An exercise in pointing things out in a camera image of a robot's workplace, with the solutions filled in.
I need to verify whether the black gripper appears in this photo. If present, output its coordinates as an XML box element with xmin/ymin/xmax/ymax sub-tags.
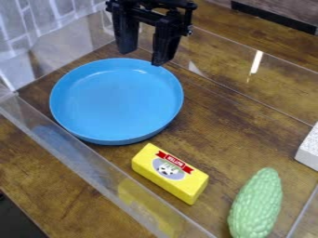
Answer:
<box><xmin>106</xmin><ymin>0</ymin><xmax>198</xmax><ymax>66</ymax></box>

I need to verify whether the blue round tray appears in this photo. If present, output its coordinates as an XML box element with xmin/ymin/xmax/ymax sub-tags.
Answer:
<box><xmin>50</xmin><ymin>58</ymin><xmax>185</xmax><ymax>145</ymax></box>

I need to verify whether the white foam block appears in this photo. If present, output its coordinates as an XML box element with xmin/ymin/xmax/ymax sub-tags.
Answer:
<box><xmin>294</xmin><ymin>122</ymin><xmax>318</xmax><ymax>171</ymax></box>

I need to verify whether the clear acrylic front wall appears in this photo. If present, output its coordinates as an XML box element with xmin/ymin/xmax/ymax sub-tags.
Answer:
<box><xmin>0</xmin><ymin>84</ymin><xmax>217</xmax><ymax>238</ymax></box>

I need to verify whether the clear acrylic back wall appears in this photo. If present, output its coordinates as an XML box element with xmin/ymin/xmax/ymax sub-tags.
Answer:
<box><xmin>170</xmin><ymin>27</ymin><xmax>318</xmax><ymax>125</ymax></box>

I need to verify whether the clear acrylic wall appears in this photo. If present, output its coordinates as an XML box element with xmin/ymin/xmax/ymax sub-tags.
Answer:
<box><xmin>0</xmin><ymin>84</ymin><xmax>217</xmax><ymax>238</ymax></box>
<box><xmin>170</xmin><ymin>27</ymin><xmax>318</xmax><ymax>125</ymax></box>

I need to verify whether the yellow butter block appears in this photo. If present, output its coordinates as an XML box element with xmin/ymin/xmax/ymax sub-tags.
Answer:
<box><xmin>133</xmin><ymin>143</ymin><xmax>209</xmax><ymax>205</ymax></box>

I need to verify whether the green bitter gourd toy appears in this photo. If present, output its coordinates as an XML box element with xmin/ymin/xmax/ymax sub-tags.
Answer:
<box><xmin>228</xmin><ymin>167</ymin><xmax>284</xmax><ymax>238</ymax></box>

